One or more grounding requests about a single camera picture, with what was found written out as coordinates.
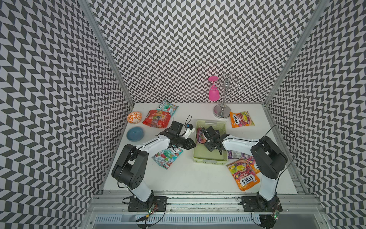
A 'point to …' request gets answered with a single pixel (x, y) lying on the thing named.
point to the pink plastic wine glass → (213, 93)
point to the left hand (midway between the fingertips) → (194, 146)
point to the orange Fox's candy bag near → (243, 174)
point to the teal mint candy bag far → (168, 107)
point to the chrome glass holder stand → (223, 111)
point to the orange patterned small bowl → (134, 117)
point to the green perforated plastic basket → (201, 154)
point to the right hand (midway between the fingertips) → (213, 142)
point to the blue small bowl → (135, 133)
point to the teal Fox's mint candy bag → (165, 158)
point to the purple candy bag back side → (236, 154)
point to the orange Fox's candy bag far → (241, 119)
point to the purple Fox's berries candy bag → (199, 137)
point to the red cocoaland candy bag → (157, 119)
